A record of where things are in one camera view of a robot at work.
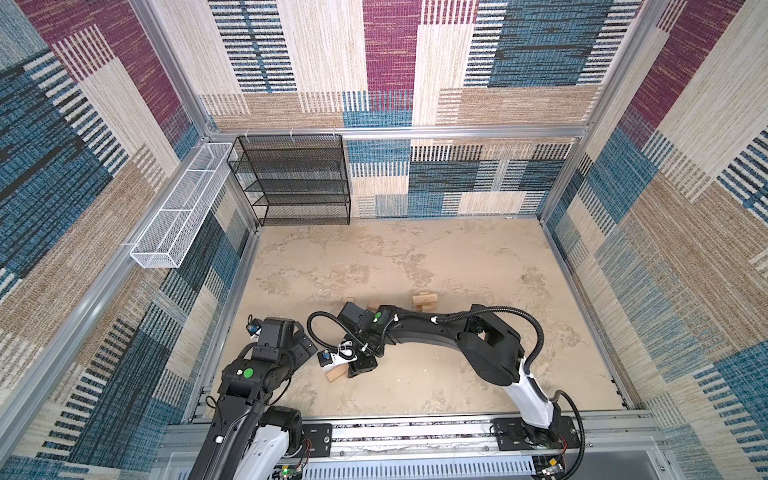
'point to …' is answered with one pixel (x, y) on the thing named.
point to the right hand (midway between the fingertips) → (352, 363)
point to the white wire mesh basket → (172, 228)
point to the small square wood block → (349, 299)
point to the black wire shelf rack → (294, 180)
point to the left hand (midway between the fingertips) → (300, 347)
